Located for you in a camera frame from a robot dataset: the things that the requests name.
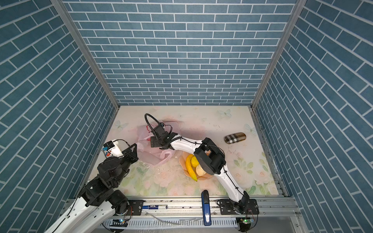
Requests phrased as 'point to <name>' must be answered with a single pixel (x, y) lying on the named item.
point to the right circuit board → (246, 221)
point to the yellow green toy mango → (190, 167)
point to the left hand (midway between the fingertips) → (142, 145)
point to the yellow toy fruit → (194, 161)
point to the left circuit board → (119, 222)
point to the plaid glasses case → (235, 137)
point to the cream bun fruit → (199, 171)
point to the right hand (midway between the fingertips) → (157, 141)
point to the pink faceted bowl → (182, 161)
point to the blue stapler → (206, 214)
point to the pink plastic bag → (152, 155)
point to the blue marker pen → (154, 207)
